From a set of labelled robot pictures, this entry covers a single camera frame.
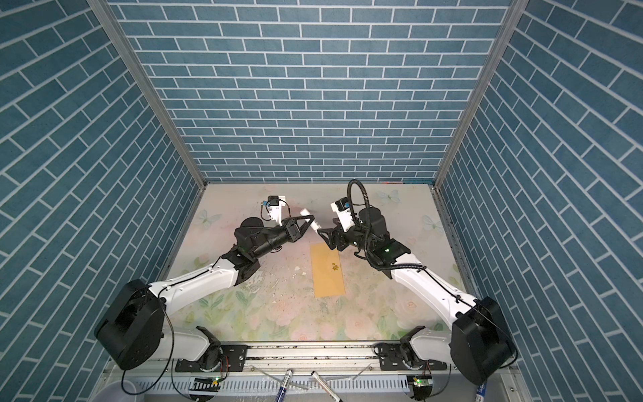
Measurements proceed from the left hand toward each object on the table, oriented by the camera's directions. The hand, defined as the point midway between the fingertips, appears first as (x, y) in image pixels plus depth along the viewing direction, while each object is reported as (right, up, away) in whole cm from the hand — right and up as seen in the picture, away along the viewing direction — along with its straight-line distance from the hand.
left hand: (313, 220), depth 75 cm
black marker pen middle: (+4, -46, -6) cm, 47 cm away
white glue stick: (0, -1, 0) cm, 1 cm away
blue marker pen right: (+47, -47, -7) cm, 67 cm away
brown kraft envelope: (+3, -20, +17) cm, 27 cm away
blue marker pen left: (-8, -47, -8) cm, 49 cm away
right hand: (+3, -1, +3) cm, 4 cm away
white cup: (-50, -44, -11) cm, 67 cm away
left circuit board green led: (-31, -48, -3) cm, 57 cm away
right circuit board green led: (+33, -49, -1) cm, 59 cm away
